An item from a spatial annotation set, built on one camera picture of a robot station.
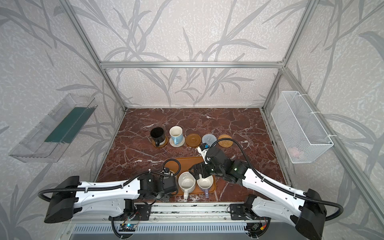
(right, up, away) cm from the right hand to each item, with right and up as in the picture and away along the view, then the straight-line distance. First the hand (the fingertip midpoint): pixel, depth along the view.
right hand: (196, 163), depth 74 cm
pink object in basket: (+48, +6, -2) cm, 49 cm away
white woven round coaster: (-13, +5, +24) cm, 28 cm away
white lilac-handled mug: (+5, -14, +8) cm, 17 cm away
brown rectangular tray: (-11, -1, -3) cm, 12 cm away
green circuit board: (-33, -30, -3) cm, 45 cm away
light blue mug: (-14, +13, +22) cm, 29 cm away
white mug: (-5, -13, +8) cm, 16 cm away
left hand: (-14, -16, +3) cm, 21 cm away
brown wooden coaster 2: (-3, +8, +27) cm, 29 cm away
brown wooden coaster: (-23, +5, +25) cm, 34 cm away
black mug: (-25, +13, +19) cm, 34 cm away
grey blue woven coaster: (+8, +9, +28) cm, 30 cm away
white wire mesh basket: (+45, +14, -14) cm, 49 cm away
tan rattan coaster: (+18, +6, +25) cm, 31 cm away
